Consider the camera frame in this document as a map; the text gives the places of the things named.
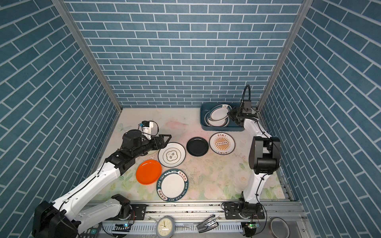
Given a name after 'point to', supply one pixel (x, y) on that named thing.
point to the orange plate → (148, 171)
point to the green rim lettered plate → (172, 185)
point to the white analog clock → (165, 227)
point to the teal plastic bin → (204, 108)
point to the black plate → (197, 146)
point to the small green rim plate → (217, 123)
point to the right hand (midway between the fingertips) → (227, 110)
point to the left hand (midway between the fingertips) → (166, 137)
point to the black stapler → (208, 224)
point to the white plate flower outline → (173, 155)
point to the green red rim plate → (219, 112)
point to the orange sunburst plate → (222, 143)
